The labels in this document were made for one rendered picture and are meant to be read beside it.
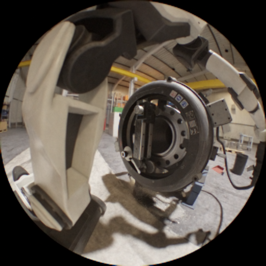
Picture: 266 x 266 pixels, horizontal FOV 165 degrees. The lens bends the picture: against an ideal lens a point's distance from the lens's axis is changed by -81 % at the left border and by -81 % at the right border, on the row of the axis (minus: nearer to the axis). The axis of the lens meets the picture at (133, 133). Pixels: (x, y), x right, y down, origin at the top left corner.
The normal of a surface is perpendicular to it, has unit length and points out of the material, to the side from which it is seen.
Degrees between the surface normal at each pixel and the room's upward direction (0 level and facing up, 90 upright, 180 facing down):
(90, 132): 90
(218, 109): 90
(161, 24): 150
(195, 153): 90
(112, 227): 0
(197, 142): 90
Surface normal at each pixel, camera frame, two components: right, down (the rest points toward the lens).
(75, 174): 0.39, -0.91
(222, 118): -0.77, 0.00
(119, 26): 0.08, 0.98
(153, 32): -0.14, 0.90
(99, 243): 0.08, -0.99
